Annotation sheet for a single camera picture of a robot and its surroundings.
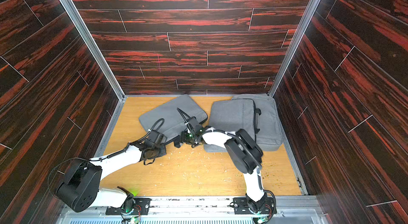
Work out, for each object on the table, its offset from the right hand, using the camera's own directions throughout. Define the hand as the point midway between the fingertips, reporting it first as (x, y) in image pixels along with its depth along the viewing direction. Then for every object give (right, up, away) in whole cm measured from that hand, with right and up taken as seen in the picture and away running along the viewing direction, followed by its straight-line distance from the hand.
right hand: (184, 138), depth 95 cm
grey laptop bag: (+30, +14, +4) cm, 33 cm away
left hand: (-10, -7, -4) cm, 13 cm away
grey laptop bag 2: (+50, +2, -4) cm, 51 cm away
